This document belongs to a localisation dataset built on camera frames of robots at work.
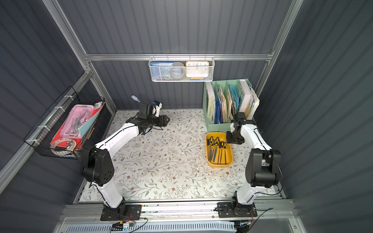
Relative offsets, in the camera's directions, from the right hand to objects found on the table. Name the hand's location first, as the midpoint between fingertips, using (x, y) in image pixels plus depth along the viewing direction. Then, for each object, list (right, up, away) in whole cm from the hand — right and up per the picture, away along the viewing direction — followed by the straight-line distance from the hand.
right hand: (235, 141), depth 90 cm
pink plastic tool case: (-86, +15, -16) cm, 89 cm away
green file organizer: (-7, +27, +4) cm, 28 cm away
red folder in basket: (-83, +3, -21) cm, 85 cm away
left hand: (-45, +15, 0) cm, 47 cm away
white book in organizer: (+9, +27, +6) cm, 30 cm away
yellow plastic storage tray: (-9, -9, +5) cm, 13 cm away
